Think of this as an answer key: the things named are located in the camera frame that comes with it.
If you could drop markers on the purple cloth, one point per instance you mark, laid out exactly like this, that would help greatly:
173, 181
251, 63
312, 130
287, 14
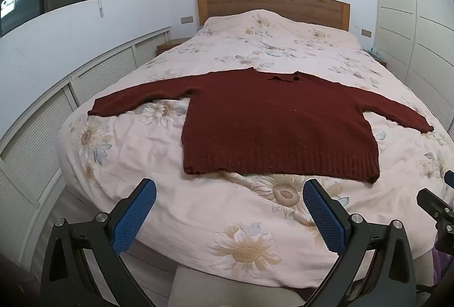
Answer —
443, 268

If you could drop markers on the floral bed blanket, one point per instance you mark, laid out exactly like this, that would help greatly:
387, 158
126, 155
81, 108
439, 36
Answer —
198, 207

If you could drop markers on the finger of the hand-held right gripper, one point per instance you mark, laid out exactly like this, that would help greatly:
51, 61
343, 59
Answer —
434, 204
450, 179

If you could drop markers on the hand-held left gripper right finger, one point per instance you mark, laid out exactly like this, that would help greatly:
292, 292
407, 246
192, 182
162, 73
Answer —
324, 213

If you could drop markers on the wooden nightstand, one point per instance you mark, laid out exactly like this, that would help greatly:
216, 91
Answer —
172, 43
379, 58

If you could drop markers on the white louvred wall cabinet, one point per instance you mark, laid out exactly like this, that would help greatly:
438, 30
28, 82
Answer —
46, 115

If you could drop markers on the dark red knitted sweater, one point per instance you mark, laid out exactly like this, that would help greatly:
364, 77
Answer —
273, 122

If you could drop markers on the wall switch plate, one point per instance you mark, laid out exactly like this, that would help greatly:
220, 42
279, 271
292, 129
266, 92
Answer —
187, 19
366, 32

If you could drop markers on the wooden headboard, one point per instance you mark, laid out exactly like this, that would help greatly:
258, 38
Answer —
283, 7

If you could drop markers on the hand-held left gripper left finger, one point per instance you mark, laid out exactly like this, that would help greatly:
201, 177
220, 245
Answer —
136, 209

